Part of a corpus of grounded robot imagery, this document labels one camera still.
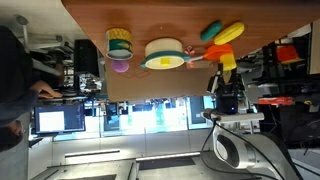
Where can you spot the purple ball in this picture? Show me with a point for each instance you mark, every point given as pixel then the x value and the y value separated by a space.
pixel 120 66

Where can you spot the computer monitor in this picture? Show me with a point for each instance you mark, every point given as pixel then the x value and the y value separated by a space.
pixel 60 118

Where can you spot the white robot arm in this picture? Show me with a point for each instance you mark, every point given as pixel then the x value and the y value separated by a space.
pixel 253 153

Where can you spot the red flat box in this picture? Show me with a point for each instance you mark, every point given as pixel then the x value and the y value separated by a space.
pixel 275 101

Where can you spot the small pink white toy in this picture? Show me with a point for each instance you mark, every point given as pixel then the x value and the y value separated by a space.
pixel 190 50

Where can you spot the white pot with teal rim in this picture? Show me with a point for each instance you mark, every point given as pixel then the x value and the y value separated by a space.
pixel 164 53

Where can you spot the yellow toy pepper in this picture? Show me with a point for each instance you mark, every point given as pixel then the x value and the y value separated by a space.
pixel 228 61

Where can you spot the yellow green tin can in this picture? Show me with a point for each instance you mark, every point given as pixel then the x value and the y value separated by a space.
pixel 119 43

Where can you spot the green toy cucumber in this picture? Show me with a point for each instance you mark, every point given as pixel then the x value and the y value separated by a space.
pixel 211 30

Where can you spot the orange toy fruit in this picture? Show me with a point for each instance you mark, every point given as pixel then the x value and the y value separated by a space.
pixel 218 51

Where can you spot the person in dark shirt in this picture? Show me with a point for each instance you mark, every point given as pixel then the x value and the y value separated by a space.
pixel 13 83

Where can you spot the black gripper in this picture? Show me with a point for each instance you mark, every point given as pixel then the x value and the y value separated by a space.
pixel 227 98

